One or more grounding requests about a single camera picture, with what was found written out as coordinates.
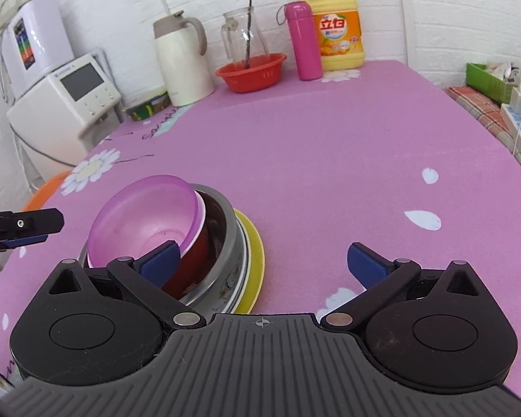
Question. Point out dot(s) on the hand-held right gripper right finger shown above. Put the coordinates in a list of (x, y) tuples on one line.
[(364, 263)]

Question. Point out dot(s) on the purple plastic bowl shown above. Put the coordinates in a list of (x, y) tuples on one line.
[(143, 217)]

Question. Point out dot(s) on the white thermos jug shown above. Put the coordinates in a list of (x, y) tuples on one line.
[(182, 69)]

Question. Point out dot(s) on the instant noodle bowl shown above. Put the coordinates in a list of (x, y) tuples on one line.
[(150, 110)]

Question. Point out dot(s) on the white water dispenser with screen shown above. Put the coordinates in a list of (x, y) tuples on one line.
[(47, 113)]

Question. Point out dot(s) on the pink thermos bottle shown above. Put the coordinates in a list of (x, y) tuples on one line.
[(304, 43)]

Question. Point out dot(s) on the yellow plastic plate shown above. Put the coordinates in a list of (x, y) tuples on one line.
[(256, 260)]

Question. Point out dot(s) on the white water purifier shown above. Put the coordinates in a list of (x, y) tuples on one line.
[(43, 39)]

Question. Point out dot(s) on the stainless steel bowl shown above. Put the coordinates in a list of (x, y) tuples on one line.
[(225, 252)]

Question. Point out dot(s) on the plaid cloth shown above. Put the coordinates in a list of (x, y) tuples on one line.
[(477, 108)]

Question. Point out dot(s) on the pink floral tablecloth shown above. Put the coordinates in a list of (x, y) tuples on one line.
[(330, 160)]

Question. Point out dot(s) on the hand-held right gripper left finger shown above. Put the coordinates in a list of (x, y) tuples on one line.
[(158, 265)]

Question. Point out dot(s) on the green storage box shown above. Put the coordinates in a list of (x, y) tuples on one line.
[(482, 80)]

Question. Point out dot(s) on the red plastic basket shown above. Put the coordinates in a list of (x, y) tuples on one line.
[(252, 80)]

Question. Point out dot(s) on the glass carafe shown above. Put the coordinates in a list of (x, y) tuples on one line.
[(234, 39)]

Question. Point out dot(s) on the orange plastic basin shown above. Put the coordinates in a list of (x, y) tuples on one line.
[(43, 195)]

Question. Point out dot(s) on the red ceramic bowl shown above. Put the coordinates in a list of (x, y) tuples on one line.
[(195, 256)]

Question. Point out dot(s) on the white charger plug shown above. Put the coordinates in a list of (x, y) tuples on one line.
[(520, 97)]

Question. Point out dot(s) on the yellow detergent bottle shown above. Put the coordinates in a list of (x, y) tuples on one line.
[(341, 39)]

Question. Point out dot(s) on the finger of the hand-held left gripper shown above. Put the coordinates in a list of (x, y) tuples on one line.
[(34, 221)]

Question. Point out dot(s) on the black stirring stick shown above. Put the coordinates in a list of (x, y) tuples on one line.
[(248, 30)]

